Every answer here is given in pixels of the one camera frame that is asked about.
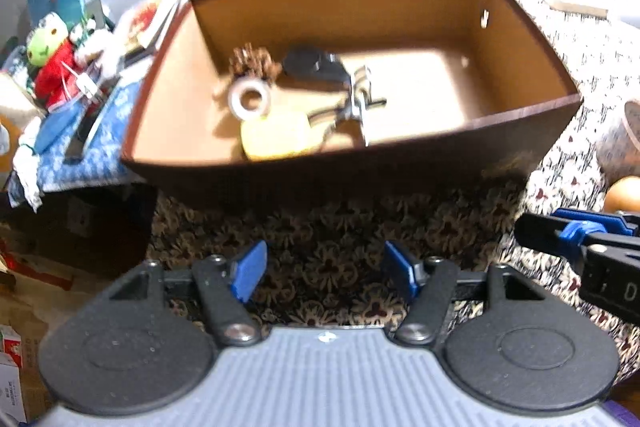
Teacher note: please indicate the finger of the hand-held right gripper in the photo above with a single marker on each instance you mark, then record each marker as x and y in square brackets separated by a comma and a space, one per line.
[575, 234]

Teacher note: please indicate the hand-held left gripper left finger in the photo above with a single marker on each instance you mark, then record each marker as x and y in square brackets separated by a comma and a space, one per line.
[250, 272]

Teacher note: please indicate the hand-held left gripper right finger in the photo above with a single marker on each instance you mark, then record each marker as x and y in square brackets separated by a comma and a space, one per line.
[402, 267]

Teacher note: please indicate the orange ball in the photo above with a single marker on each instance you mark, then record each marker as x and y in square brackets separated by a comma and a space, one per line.
[625, 194]

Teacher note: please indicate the white tape roll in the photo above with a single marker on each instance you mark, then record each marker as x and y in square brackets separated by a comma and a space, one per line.
[240, 99]

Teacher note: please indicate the silver metal tool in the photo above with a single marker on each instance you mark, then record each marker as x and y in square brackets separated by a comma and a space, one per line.
[360, 99]

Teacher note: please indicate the brown cardboard box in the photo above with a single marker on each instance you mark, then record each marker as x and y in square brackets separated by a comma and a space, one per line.
[425, 72]

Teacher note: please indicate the pine cone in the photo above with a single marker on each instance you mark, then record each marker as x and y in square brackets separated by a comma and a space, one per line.
[252, 59]

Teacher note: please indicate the black shiny object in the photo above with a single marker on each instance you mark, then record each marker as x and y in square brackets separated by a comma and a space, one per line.
[305, 62]

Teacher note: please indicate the floral printed tablecloth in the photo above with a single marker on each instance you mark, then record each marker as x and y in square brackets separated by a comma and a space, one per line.
[325, 232]

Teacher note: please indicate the blue patterned cloth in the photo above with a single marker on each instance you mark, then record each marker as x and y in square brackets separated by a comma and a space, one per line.
[110, 147]

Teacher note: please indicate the black phone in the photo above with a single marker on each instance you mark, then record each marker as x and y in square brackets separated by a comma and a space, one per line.
[82, 132]

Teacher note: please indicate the blue flat pouch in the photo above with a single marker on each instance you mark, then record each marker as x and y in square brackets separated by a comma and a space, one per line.
[52, 137]

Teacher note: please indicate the white crumpled tissue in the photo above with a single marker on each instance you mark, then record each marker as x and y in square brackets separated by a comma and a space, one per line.
[27, 167]

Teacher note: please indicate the red white carton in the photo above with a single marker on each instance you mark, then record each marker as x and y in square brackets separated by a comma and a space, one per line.
[10, 372]

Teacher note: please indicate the white plush toy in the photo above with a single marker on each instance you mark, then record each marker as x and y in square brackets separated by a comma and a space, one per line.
[97, 49]

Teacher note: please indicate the green frog plush toy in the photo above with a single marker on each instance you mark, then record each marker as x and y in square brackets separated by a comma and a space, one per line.
[42, 47]

